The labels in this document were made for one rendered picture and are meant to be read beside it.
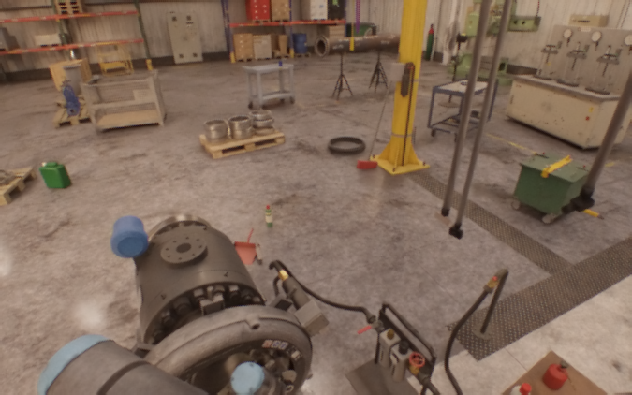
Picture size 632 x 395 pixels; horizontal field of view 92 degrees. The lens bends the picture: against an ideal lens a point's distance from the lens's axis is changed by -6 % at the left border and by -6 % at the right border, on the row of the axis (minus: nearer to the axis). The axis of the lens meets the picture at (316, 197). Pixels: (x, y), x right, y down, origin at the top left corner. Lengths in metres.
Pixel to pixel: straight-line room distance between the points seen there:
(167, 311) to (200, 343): 0.37
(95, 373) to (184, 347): 0.67
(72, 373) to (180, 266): 1.07
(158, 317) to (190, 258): 0.28
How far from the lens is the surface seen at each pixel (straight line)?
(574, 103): 6.51
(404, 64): 4.19
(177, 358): 1.23
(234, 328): 1.22
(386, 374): 2.22
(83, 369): 0.59
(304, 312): 1.42
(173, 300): 1.53
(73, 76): 9.91
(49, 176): 5.27
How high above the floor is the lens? 1.90
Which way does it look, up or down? 30 degrees down
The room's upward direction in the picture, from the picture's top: 1 degrees counter-clockwise
